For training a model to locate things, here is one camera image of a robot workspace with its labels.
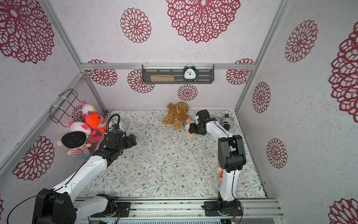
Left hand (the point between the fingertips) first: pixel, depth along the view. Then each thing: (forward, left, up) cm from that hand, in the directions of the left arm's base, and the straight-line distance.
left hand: (130, 139), depth 86 cm
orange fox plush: (+10, +23, +6) cm, 26 cm away
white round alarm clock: (-2, +3, +15) cm, 16 cm away
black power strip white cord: (+19, -66, -8) cm, 70 cm away
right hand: (+13, -40, -6) cm, 43 cm away
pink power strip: (+22, -38, -10) cm, 45 cm away
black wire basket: (+6, +34, +18) cm, 38 cm away
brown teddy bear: (+25, -28, -6) cm, 38 cm away
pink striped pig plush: (+4, +27, +6) cm, 28 cm away
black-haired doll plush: (-6, +26, +8) cm, 28 cm away
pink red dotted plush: (-15, -56, -12) cm, 59 cm away
